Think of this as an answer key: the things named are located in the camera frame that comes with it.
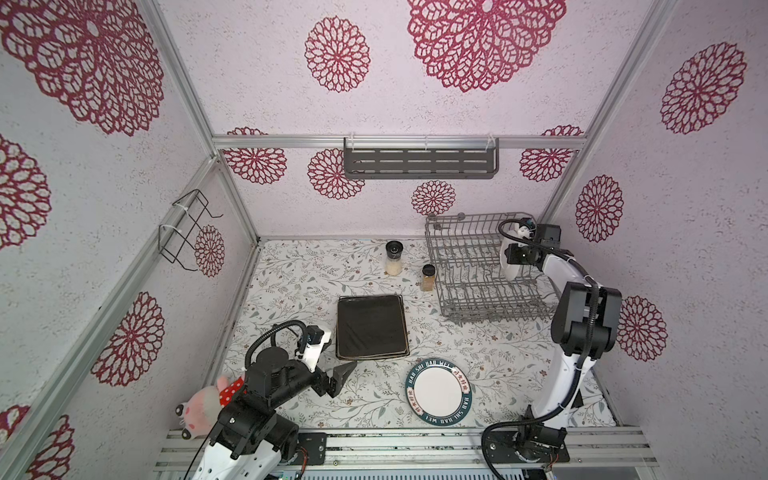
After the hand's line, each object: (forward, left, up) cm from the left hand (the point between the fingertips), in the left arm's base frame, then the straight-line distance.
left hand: (341, 358), depth 71 cm
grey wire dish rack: (+45, -42, -18) cm, 64 cm away
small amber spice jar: (+31, -26, -11) cm, 42 cm away
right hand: (+41, -55, -4) cm, 68 cm away
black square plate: (+15, -7, -12) cm, 20 cm away
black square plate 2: (+6, +1, -12) cm, 14 cm away
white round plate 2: (+32, -53, -8) cm, 62 cm away
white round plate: (-4, -25, -15) cm, 30 cm away
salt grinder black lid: (+39, -14, -12) cm, 44 cm away
